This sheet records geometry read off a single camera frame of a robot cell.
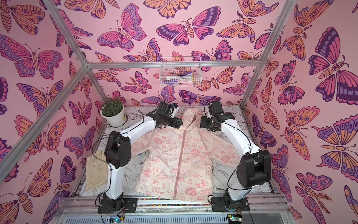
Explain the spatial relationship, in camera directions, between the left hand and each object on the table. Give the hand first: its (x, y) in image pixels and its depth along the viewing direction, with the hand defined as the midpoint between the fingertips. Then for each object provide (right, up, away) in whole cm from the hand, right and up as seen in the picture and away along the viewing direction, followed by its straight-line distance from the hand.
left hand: (180, 121), depth 95 cm
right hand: (+16, -1, -9) cm, 18 cm away
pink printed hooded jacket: (-3, -27, -7) cm, 28 cm away
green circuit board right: (+29, -49, -24) cm, 62 cm away
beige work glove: (-52, -31, -9) cm, 61 cm away
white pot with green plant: (-46, +8, 0) cm, 47 cm away
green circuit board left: (-33, -51, -24) cm, 65 cm away
